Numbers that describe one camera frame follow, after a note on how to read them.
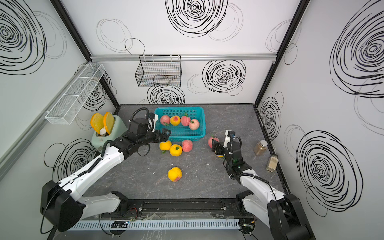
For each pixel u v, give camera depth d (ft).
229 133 2.42
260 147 2.84
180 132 3.35
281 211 1.31
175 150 2.92
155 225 3.16
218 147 2.47
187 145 2.98
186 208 2.46
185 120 3.35
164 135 2.29
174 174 2.63
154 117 2.35
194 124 3.32
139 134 1.96
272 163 2.83
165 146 2.97
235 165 2.13
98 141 2.65
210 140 3.13
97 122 2.67
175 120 3.35
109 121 2.78
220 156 2.93
